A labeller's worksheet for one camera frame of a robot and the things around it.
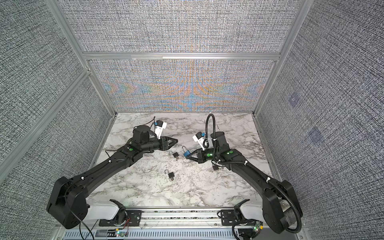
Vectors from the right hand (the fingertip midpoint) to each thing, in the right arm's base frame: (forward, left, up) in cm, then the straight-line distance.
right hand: (188, 156), depth 77 cm
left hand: (+6, +6, +5) cm, 10 cm away
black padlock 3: (-4, +11, -17) cm, 20 cm away
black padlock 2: (+10, +9, -16) cm, 21 cm away
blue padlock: (+1, +1, +2) cm, 2 cm away
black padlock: (+2, -16, -17) cm, 23 cm away
